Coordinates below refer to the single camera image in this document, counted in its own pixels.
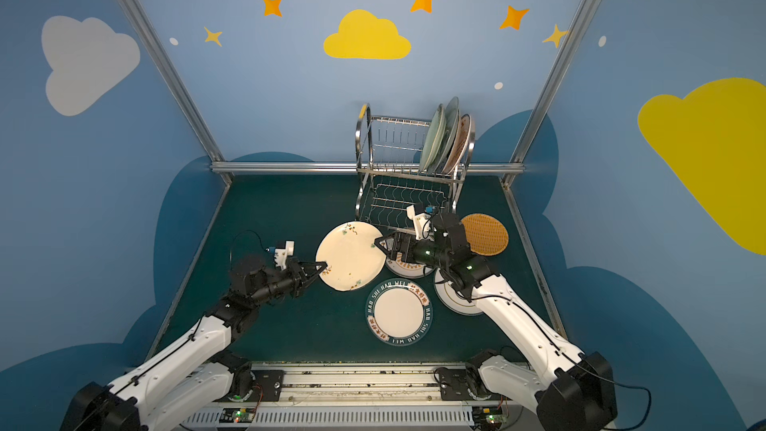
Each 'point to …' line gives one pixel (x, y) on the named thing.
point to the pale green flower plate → (432, 138)
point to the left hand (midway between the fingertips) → (329, 268)
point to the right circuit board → (488, 416)
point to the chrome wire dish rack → (394, 181)
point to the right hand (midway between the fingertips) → (388, 240)
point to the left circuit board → (236, 415)
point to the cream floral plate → (352, 256)
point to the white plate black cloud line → (451, 299)
